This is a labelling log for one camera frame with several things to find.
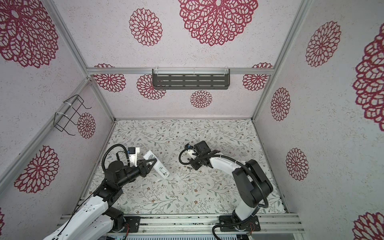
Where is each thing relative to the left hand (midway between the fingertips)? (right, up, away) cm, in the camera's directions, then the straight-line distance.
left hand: (155, 162), depth 76 cm
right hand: (+19, -1, +16) cm, 25 cm away
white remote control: (+2, -2, 0) cm, 3 cm away
